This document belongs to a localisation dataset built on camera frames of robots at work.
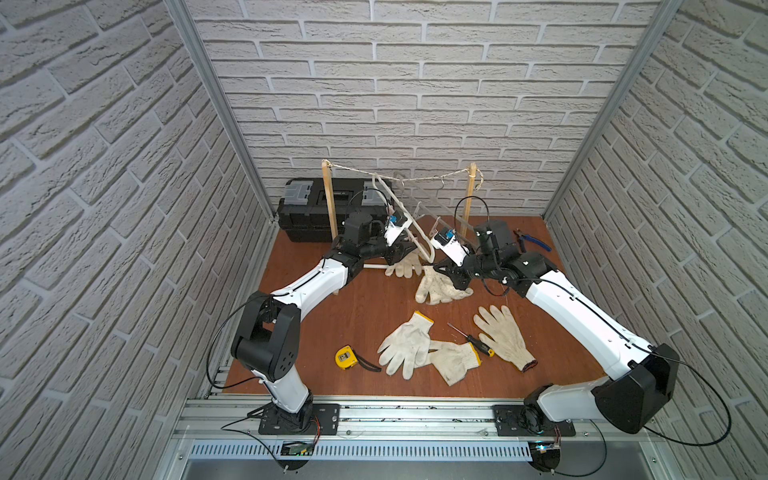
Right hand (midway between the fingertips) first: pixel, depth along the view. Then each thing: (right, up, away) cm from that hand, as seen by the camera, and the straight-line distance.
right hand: (442, 265), depth 76 cm
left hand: (-6, +8, +6) cm, 12 cm away
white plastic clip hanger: (-9, +13, -4) cm, 16 cm away
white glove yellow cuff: (-8, -24, +9) cm, 27 cm away
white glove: (-7, 0, +21) cm, 22 cm away
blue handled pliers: (+37, +8, +37) cm, 53 cm away
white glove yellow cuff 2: (+4, -28, +7) cm, 29 cm away
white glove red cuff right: (+22, -23, +11) cm, 34 cm away
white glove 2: (0, -7, +3) cm, 7 cm away
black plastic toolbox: (-43, +16, +21) cm, 51 cm away
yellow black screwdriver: (+11, -23, +9) cm, 27 cm away
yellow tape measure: (-26, -26, +5) cm, 38 cm away
